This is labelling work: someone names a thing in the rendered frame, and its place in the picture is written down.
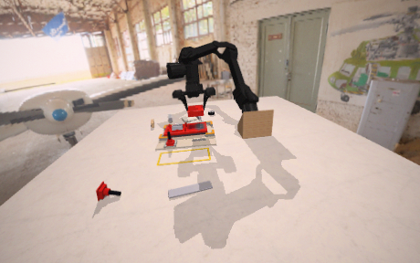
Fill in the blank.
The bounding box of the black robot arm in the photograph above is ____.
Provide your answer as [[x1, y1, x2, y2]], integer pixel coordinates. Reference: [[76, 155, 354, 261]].
[[166, 40, 259, 114]]

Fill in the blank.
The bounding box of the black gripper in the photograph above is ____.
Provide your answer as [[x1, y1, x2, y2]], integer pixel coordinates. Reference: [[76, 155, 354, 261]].
[[172, 76, 215, 110]]

